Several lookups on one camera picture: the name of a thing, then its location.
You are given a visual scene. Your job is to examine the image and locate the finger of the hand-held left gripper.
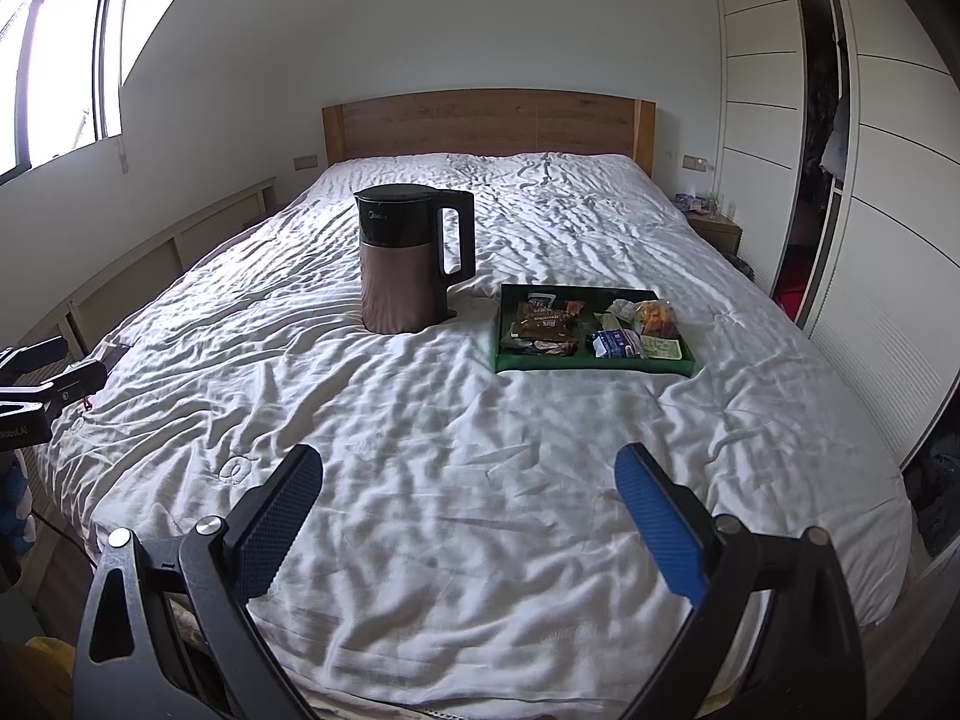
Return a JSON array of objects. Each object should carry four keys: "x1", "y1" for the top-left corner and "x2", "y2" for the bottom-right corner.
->
[
  {"x1": 0, "y1": 336, "x2": 68, "y2": 376},
  {"x1": 0, "y1": 358, "x2": 107, "y2": 421}
]

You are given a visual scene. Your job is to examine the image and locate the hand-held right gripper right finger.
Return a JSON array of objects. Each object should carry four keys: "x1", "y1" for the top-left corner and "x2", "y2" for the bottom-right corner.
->
[{"x1": 613, "y1": 442, "x2": 867, "y2": 720}]

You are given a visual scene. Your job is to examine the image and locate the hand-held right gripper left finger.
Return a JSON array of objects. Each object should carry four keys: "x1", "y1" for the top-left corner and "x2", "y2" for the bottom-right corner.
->
[{"x1": 73, "y1": 444, "x2": 325, "y2": 720}]

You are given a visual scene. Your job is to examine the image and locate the green tray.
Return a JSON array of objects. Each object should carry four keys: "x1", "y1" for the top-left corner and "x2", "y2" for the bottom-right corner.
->
[{"x1": 493, "y1": 283, "x2": 697, "y2": 377}]

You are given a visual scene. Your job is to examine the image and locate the blue white snack packet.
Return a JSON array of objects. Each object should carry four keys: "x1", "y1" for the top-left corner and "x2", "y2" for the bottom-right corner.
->
[{"x1": 592, "y1": 328, "x2": 646, "y2": 359}]

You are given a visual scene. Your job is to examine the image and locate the clear bag of dried fruit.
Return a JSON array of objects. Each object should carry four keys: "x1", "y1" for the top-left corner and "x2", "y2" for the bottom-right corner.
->
[{"x1": 634, "y1": 300, "x2": 682, "y2": 338}]

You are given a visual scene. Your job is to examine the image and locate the long black white packet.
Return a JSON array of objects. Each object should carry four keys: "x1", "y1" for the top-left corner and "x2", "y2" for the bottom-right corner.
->
[{"x1": 501, "y1": 337, "x2": 580, "y2": 357}]

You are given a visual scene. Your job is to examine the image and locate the brown snack packet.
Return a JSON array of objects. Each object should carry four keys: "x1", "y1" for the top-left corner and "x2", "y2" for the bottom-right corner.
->
[{"x1": 510, "y1": 310, "x2": 578, "y2": 341}]

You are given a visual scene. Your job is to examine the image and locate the yellow cloth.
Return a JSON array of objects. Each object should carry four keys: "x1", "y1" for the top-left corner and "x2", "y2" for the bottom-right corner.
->
[{"x1": 22, "y1": 637, "x2": 76, "y2": 720}]

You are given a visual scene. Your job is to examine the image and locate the red cloth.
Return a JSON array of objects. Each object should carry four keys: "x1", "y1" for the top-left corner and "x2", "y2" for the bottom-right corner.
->
[{"x1": 772, "y1": 281, "x2": 815, "y2": 323}]

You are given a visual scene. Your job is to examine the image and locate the dark clothes pile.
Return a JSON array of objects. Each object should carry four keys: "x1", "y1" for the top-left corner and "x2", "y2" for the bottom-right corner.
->
[{"x1": 904, "y1": 427, "x2": 960, "y2": 556}]

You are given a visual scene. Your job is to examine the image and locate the black and copper electric kettle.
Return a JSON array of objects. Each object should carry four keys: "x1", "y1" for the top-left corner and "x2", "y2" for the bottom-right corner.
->
[{"x1": 354, "y1": 184, "x2": 478, "y2": 335}]

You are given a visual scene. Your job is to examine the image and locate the window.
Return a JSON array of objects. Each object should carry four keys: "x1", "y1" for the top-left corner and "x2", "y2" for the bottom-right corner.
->
[{"x1": 0, "y1": 0, "x2": 125, "y2": 185}]

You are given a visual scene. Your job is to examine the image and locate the wooden nightstand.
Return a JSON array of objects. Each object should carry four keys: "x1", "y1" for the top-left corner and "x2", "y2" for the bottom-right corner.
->
[{"x1": 686, "y1": 211, "x2": 743, "y2": 254}]

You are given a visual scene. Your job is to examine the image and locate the white wardrobe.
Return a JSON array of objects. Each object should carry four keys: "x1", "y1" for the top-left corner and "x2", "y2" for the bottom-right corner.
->
[{"x1": 705, "y1": 0, "x2": 960, "y2": 578}]

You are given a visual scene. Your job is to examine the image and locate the wooden headboard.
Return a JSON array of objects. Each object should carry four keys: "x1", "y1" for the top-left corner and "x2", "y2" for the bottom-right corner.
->
[{"x1": 322, "y1": 88, "x2": 657, "y2": 179}]

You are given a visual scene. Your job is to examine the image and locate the hanging clothes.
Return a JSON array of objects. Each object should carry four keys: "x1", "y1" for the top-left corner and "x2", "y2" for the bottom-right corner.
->
[{"x1": 795, "y1": 0, "x2": 852, "y2": 293}]

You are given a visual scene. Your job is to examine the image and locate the beige low wall cabinet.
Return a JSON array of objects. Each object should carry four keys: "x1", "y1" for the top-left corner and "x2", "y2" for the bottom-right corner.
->
[{"x1": 0, "y1": 177, "x2": 278, "y2": 368}]

